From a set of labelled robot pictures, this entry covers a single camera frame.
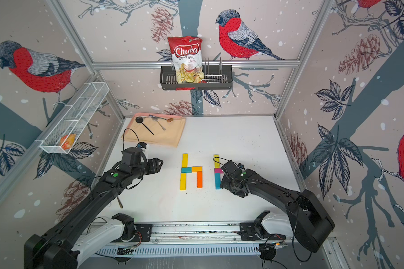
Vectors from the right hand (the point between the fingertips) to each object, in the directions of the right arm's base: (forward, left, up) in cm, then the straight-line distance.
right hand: (227, 185), depth 86 cm
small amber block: (+9, +18, -1) cm, 20 cm away
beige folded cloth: (+32, +36, 0) cm, 48 cm away
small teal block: (+9, +23, 0) cm, 25 cm away
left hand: (+6, +33, +15) cm, 37 cm away
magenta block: (+10, +5, -2) cm, 11 cm away
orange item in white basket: (+3, +67, +33) cm, 75 cm away
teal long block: (+3, +5, -2) cm, 7 cm away
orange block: (+3, +15, -1) cm, 15 cm away
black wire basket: (+52, +8, +33) cm, 62 cm away
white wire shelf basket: (+9, +74, +30) cm, 80 cm away
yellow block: (+15, +25, -1) cm, 29 cm away
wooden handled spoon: (+47, +40, 0) cm, 62 cm away
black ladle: (+46, +62, +1) cm, 77 cm away
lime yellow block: (0, +6, +22) cm, 23 cm away
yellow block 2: (+2, +24, -2) cm, 24 cm away
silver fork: (+47, +50, +1) cm, 68 cm away
